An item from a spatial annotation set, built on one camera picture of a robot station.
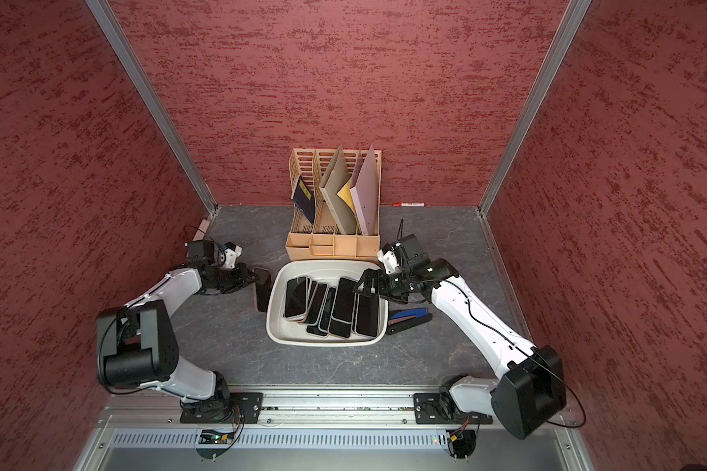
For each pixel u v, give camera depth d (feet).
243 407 2.47
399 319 2.88
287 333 2.86
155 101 2.87
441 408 2.19
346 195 2.93
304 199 3.62
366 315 3.00
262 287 3.02
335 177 2.97
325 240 3.36
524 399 1.26
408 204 4.11
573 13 2.32
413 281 1.83
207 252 2.43
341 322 2.86
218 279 2.53
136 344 1.48
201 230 3.72
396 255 2.11
